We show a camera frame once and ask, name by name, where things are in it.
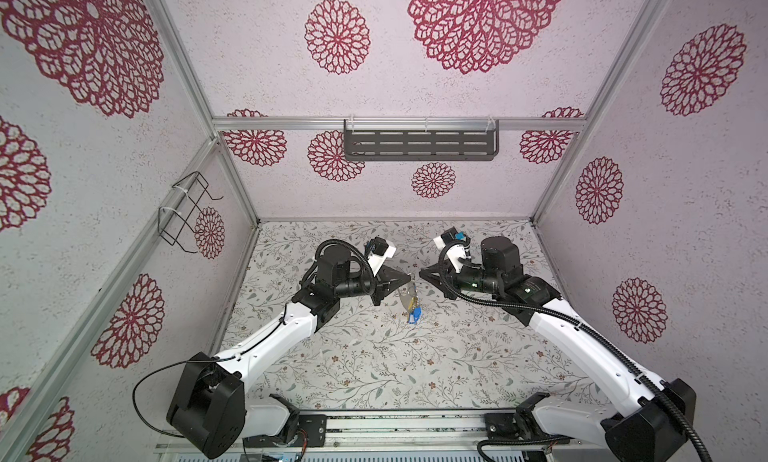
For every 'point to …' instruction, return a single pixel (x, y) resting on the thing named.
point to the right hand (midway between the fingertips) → (423, 267)
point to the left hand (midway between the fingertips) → (406, 281)
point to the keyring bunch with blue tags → (411, 302)
